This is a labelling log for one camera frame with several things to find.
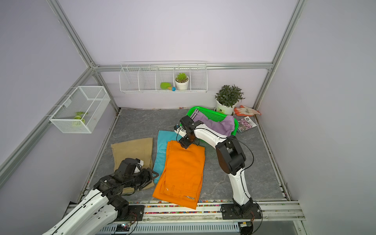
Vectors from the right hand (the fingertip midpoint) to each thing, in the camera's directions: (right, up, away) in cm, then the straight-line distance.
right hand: (186, 140), depth 95 cm
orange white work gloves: (+46, +22, +24) cm, 56 cm away
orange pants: (-2, -21, -15) cm, 26 cm away
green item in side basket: (-55, +16, -20) cm, 60 cm away
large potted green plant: (+29, +29, +7) cm, 41 cm away
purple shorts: (+28, +9, +6) cm, 30 cm away
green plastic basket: (+19, +17, +13) cm, 29 cm away
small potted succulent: (-2, +38, -5) cm, 38 cm away
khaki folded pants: (-30, -6, 0) cm, 30 cm away
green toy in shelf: (-13, +37, +4) cm, 40 cm away
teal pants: (-16, +2, +6) cm, 17 cm away
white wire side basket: (-57, +18, -14) cm, 62 cm away
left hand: (-15, -18, -19) cm, 30 cm away
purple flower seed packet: (+45, +11, +15) cm, 49 cm away
